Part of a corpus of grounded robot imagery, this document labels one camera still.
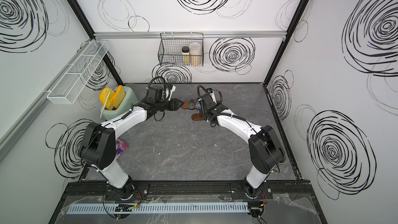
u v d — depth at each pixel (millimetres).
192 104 888
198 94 680
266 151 450
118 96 847
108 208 696
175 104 807
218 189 763
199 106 886
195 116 1009
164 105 766
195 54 846
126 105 901
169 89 774
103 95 846
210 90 770
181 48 862
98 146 463
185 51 848
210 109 665
